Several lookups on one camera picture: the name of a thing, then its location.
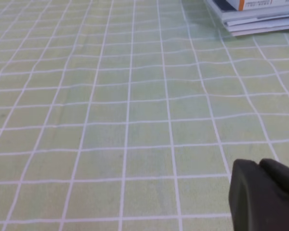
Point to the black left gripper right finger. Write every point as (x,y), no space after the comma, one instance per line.
(278,172)

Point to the middle white book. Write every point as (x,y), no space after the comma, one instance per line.
(227,13)

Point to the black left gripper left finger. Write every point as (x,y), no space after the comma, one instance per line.
(256,202)

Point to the white orange ROS book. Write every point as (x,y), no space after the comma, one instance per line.
(242,5)

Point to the bottom white book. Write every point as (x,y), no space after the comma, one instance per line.
(258,27)

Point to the green checkered tablecloth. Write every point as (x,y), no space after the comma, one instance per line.
(127,115)

